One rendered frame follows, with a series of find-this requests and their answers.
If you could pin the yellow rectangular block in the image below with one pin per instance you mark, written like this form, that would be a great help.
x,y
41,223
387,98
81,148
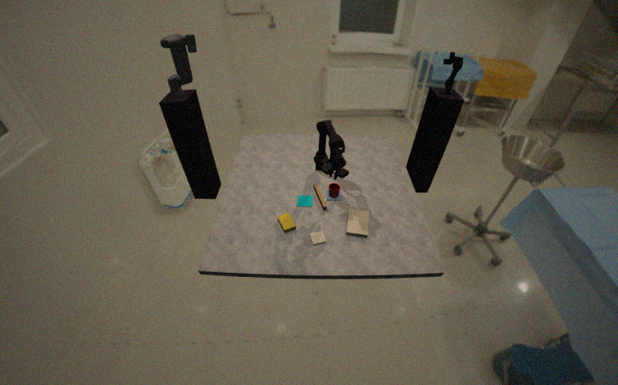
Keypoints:
x,y
286,223

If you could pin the beige flat rectangular slab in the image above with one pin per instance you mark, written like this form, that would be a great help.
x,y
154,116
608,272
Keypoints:
x,y
317,237

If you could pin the tan flat box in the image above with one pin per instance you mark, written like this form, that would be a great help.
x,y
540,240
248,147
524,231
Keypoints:
x,y
358,223

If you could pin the brown wooden bar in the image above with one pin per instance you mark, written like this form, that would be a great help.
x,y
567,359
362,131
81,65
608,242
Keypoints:
x,y
322,202

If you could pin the dark red cup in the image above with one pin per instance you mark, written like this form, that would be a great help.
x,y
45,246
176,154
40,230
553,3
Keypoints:
x,y
334,190

